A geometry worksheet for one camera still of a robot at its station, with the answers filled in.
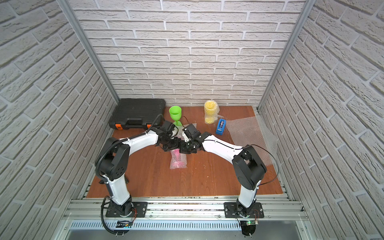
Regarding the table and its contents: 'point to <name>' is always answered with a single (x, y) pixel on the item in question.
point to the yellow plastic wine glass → (210, 108)
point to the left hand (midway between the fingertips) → (181, 145)
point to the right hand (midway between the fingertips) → (181, 150)
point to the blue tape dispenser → (220, 126)
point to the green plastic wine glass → (175, 113)
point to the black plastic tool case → (137, 113)
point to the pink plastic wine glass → (176, 163)
